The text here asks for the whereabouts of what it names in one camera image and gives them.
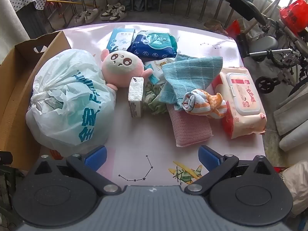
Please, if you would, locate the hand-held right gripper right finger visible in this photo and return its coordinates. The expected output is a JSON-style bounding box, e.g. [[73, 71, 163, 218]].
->
[[184, 145, 275, 196]]

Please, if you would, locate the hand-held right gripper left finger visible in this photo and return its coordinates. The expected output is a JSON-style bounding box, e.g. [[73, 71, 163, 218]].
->
[[34, 146, 122, 196]]

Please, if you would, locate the pink sponge cloth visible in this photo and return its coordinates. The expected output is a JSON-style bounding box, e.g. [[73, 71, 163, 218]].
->
[[167, 103, 213, 148]]

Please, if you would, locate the orange striped towel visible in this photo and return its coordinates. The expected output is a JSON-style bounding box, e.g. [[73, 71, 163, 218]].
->
[[182, 89, 228, 119]]

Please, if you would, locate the brown cardboard box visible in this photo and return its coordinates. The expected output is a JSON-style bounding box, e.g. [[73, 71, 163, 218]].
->
[[0, 31, 73, 171]]

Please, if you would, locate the white plastic bag teal print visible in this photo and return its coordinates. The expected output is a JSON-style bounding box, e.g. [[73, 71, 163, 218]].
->
[[25, 49, 117, 158]]

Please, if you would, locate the beige small tissue box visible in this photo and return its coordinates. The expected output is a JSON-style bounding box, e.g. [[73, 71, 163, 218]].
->
[[128, 76, 145, 118]]

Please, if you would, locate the green fluffy cloth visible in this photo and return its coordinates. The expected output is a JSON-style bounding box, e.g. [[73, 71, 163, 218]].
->
[[142, 80, 169, 116]]

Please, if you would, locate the teal checked cloth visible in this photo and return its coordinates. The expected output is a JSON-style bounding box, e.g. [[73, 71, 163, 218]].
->
[[159, 53, 224, 111]]

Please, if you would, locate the pink round plush toy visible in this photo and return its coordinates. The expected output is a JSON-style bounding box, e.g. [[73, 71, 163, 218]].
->
[[100, 49, 154, 90]]

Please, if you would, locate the dark blue wipes packet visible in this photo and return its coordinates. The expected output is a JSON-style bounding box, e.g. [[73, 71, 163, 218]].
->
[[127, 32, 180, 59]]

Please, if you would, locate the light blue bandage box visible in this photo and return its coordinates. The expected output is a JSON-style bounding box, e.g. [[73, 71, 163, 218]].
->
[[106, 28, 136, 51]]

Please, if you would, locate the pink printed tablecloth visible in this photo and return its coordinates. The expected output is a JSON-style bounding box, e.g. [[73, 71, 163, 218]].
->
[[24, 22, 266, 188]]

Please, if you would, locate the red white wet wipes pack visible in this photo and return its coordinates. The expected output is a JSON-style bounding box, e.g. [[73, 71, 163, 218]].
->
[[212, 67, 267, 139]]

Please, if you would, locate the cream plastic bag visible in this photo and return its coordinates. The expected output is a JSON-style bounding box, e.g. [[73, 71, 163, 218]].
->
[[281, 161, 308, 217]]

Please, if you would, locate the grey folded cushion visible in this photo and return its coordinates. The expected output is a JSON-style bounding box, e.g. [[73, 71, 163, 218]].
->
[[273, 94, 308, 136]]

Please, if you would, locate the white textured fabric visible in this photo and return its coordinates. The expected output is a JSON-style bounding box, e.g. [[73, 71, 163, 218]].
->
[[0, 0, 30, 64]]

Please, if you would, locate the small red plastic bag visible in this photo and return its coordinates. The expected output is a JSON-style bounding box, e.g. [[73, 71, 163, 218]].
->
[[226, 19, 241, 38]]

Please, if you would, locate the brown slipper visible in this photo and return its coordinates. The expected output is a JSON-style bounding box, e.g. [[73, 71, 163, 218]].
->
[[204, 18, 228, 33]]

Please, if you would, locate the dark grey cabinet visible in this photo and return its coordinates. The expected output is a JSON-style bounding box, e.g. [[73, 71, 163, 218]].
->
[[17, 7, 51, 37]]

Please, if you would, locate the yellow pole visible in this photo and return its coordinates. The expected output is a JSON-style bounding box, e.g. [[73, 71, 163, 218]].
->
[[47, 0, 85, 5]]

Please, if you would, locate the large red plastic bag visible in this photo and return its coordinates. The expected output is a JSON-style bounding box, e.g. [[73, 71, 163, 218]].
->
[[279, 0, 308, 33]]

